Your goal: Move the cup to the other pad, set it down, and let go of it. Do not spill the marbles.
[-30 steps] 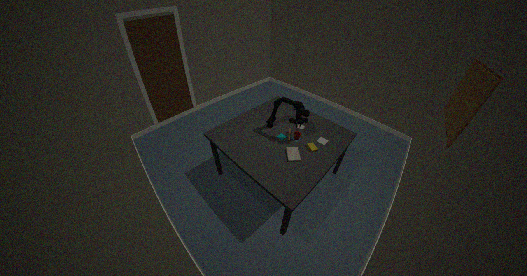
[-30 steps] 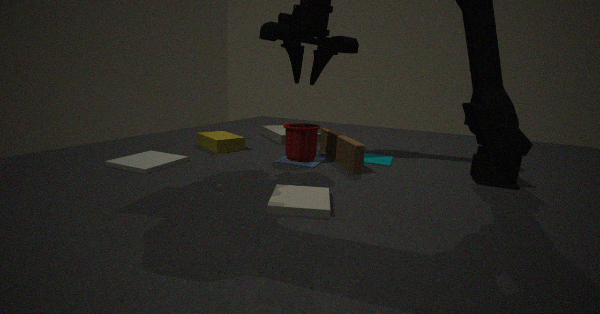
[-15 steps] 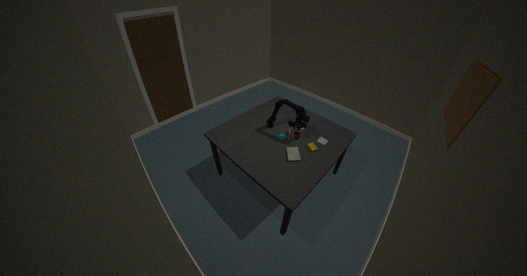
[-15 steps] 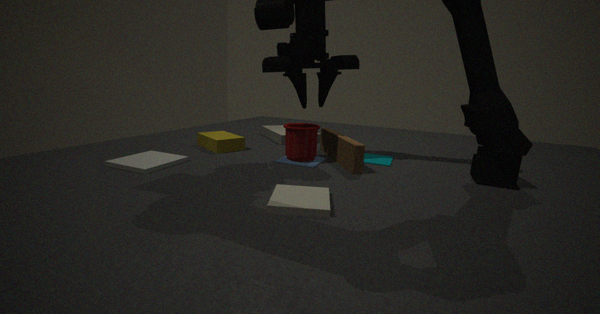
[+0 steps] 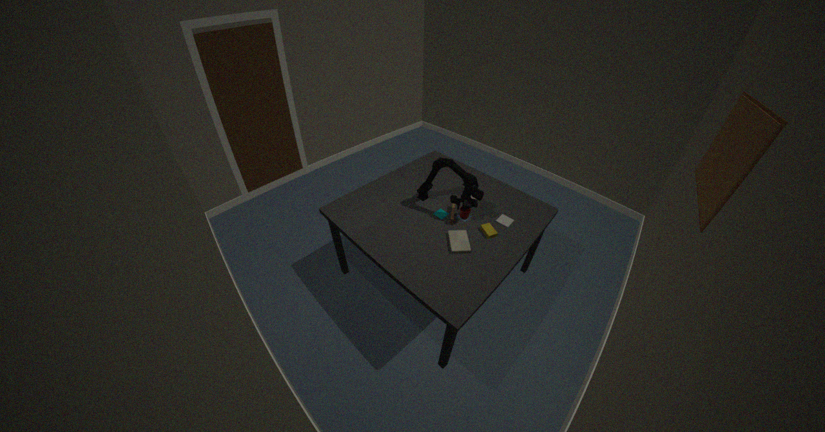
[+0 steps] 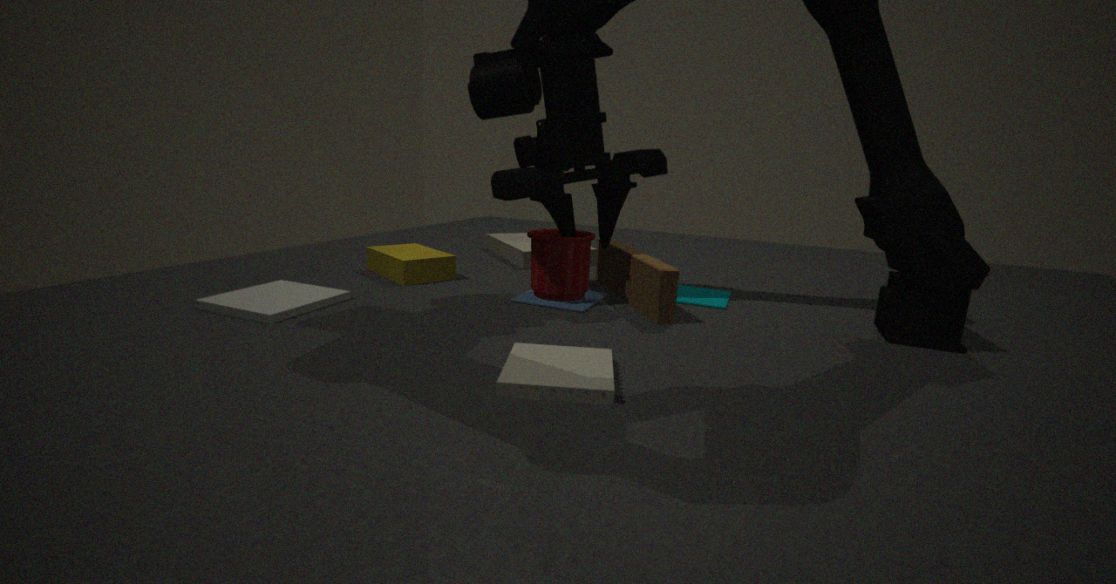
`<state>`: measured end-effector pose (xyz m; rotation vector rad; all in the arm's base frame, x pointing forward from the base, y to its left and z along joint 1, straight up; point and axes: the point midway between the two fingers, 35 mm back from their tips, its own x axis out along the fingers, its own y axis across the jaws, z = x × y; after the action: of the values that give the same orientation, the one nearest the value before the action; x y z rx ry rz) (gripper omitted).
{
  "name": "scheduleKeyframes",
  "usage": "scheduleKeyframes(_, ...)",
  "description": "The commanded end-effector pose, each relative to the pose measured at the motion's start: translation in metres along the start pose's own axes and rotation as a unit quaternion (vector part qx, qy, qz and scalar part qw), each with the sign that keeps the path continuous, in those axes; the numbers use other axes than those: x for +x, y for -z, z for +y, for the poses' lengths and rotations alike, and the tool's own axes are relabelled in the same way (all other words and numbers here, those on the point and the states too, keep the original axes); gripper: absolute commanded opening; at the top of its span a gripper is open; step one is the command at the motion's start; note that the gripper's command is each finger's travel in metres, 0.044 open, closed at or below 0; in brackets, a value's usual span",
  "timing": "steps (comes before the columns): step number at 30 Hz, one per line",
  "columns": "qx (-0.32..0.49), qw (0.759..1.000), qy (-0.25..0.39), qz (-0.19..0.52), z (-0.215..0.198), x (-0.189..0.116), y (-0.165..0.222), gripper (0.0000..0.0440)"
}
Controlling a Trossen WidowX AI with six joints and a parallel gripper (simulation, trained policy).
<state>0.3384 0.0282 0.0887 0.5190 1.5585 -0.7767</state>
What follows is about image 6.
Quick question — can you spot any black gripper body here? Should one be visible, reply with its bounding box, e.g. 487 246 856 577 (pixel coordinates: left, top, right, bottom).
491 103 668 200

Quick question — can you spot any beige flat rectangular slab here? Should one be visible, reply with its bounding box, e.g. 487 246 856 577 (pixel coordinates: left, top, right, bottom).
496 343 615 405

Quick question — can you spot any grey flat square pad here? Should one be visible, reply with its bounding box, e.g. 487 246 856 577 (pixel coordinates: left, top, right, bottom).
194 280 352 323

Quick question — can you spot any olive yellow rectangular block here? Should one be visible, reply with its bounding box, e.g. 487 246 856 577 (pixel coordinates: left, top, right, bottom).
366 243 456 286

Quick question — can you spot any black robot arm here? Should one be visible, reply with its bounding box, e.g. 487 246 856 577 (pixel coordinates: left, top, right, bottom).
468 0 990 354

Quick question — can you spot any red cup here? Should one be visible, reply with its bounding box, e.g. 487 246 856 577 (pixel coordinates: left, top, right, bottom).
527 229 595 301

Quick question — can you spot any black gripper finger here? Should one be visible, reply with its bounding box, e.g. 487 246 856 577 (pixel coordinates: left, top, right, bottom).
529 193 576 238
591 181 636 248

